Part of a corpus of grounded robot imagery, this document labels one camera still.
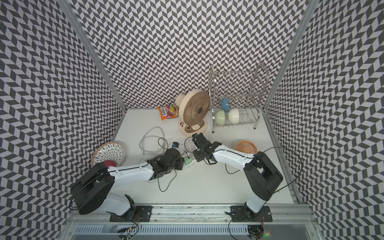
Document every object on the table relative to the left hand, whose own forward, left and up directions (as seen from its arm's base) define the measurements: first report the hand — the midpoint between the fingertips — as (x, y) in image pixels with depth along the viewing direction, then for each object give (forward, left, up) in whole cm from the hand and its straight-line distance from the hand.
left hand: (182, 161), depth 89 cm
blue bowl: (+38, -29, +10) cm, 49 cm away
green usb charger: (-1, -4, +4) cm, 6 cm away
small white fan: (+3, +24, -1) cm, 24 cm away
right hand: (+3, -11, +2) cm, 11 cm away
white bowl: (+27, -33, +10) cm, 44 cm away
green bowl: (+25, -24, +11) cm, 37 cm away
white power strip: (-1, -7, +2) cm, 8 cm away
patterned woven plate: (+8, +45, 0) cm, 46 cm away
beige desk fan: (+23, -7, +24) cm, 34 cm away
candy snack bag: (+41, +14, 0) cm, 43 cm away
